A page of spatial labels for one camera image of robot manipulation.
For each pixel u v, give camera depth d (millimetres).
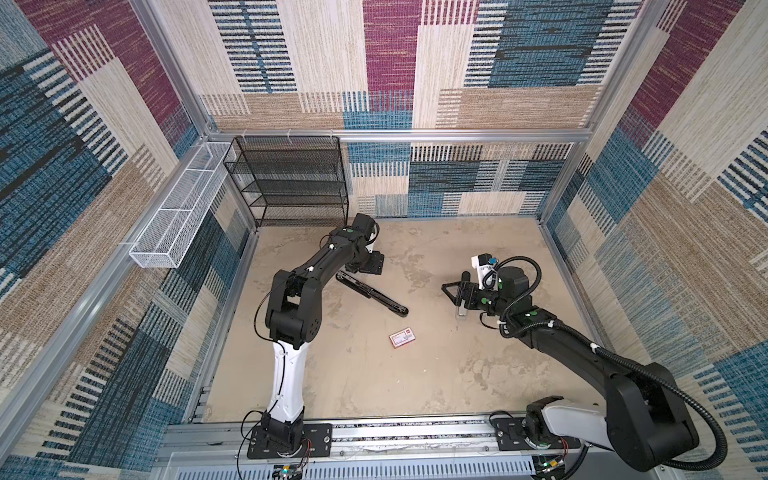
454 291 779
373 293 984
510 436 733
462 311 756
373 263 900
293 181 1105
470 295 743
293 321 559
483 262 770
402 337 894
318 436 737
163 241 700
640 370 427
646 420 410
